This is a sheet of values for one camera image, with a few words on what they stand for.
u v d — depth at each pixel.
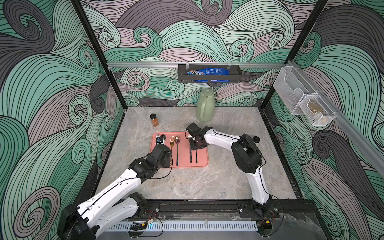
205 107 0.95
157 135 1.01
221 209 0.75
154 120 1.03
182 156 0.93
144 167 0.53
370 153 0.50
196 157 0.92
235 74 0.95
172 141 0.98
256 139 0.90
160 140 0.70
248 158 0.54
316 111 0.66
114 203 0.46
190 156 0.92
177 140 0.98
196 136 0.73
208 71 0.92
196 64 0.92
